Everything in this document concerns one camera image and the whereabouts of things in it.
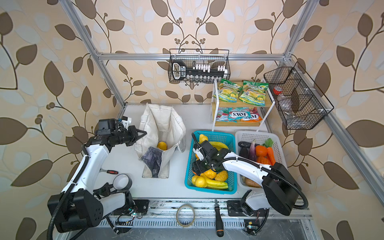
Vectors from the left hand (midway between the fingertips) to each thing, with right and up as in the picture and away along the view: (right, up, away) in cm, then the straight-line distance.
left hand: (146, 131), depth 77 cm
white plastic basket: (+67, -5, +16) cm, 69 cm away
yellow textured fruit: (+34, -23, +3) cm, 41 cm away
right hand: (+27, -21, +5) cm, 35 cm away
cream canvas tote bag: (+2, +4, +15) cm, 15 cm away
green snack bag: (+56, +20, -1) cm, 60 cm away
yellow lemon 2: (+28, -25, -3) cm, 37 cm away
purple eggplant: (+60, -16, +11) cm, 63 cm away
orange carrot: (+71, -8, +14) cm, 73 cm away
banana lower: (+36, -27, -1) cm, 45 cm away
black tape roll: (-15, -29, +5) cm, 33 cm away
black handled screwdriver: (+37, -41, -8) cm, 56 cm away
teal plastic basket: (+44, -25, +4) cm, 50 cm away
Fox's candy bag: (+57, +9, +9) cm, 58 cm away
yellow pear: (+30, -5, +11) cm, 32 cm away
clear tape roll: (+17, -39, -8) cm, 43 cm away
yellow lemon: (+5, -10, +12) cm, 16 cm away
